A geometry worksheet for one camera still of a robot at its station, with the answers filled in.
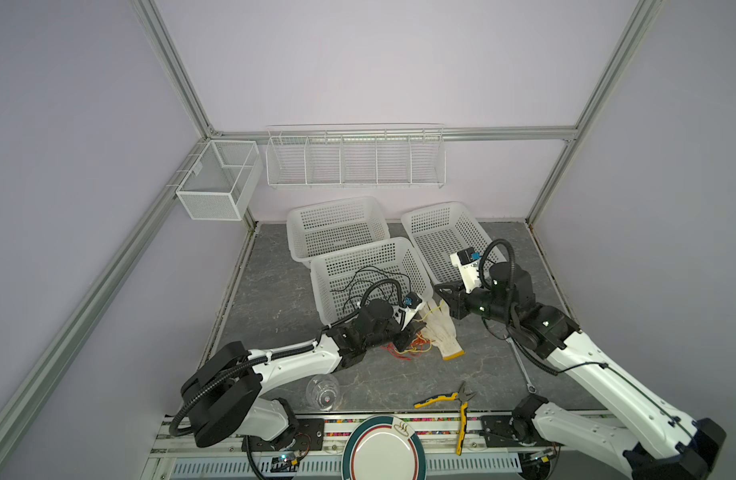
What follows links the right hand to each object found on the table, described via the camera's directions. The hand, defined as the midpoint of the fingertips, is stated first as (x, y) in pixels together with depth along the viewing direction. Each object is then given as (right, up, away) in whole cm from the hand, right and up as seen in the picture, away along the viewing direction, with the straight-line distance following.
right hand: (437, 289), depth 71 cm
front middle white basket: (-11, +2, +34) cm, 36 cm away
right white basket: (+10, +17, +46) cm, 50 cm away
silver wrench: (+28, -28, +10) cm, 41 cm away
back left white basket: (-32, +19, +49) cm, 62 cm away
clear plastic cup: (-29, -29, +10) cm, 43 cm away
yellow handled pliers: (+8, -30, +8) cm, 33 cm away
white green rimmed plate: (-13, -39, +1) cm, 41 cm away
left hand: (-3, -10, +7) cm, 13 cm away
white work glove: (+5, -15, +20) cm, 25 cm away
